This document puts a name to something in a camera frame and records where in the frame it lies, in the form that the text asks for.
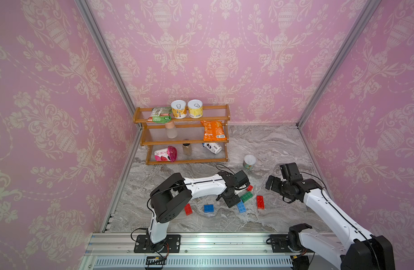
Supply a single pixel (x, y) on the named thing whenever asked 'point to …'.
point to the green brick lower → (246, 196)
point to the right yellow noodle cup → (195, 108)
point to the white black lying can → (213, 147)
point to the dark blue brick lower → (209, 208)
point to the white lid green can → (248, 161)
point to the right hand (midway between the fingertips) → (274, 185)
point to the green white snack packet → (160, 115)
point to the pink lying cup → (169, 154)
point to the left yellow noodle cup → (179, 109)
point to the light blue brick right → (241, 206)
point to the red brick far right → (260, 202)
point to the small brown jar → (187, 149)
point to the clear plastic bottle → (171, 130)
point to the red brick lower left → (188, 209)
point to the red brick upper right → (249, 188)
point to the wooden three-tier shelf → (176, 140)
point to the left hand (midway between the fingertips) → (231, 198)
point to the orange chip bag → (214, 130)
